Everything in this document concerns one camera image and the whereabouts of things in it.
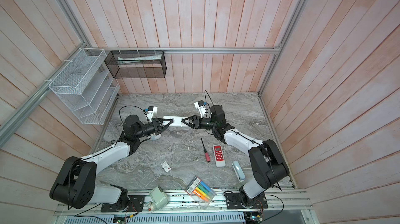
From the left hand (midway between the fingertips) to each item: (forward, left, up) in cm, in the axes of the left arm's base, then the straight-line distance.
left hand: (173, 124), depth 77 cm
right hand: (+3, -6, -2) cm, 6 cm away
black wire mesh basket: (+35, +24, +11) cm, 44 cm away
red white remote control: (-8, -25, -20) cm, 33 cm away
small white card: (-14, +5, -20) cm, 25 cm away
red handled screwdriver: (-8, -18, -21) cm, 29 cm away
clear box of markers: (-27, -14, -21) cm, 37 cm away
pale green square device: (-30, +5, -16) cm, 35 cm away
